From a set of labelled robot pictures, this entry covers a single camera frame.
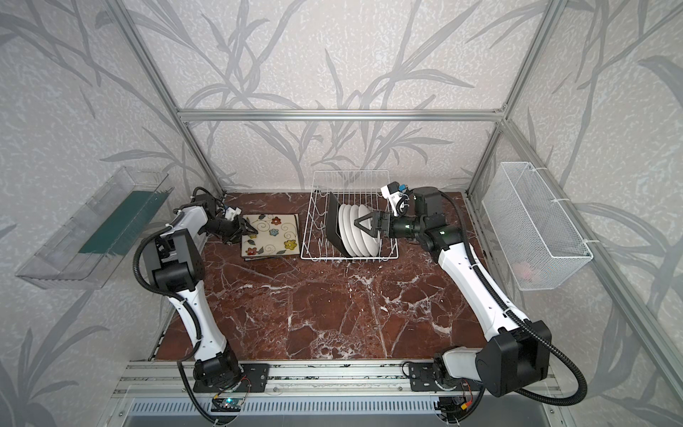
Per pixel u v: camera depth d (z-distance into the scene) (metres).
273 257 0.97
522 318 0.41
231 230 0.89
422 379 0.73
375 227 0.63
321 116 1.91
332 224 0.87
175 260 0.58
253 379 0.74
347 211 0.91
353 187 1.24
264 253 0.95
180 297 0.58
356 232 0.88
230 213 0.96
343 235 0.87
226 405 0.71
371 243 0.91
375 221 0.63
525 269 0.72
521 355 0.39
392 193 0.67
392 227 0.65
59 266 0.59
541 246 0.61
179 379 0.69
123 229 0.62
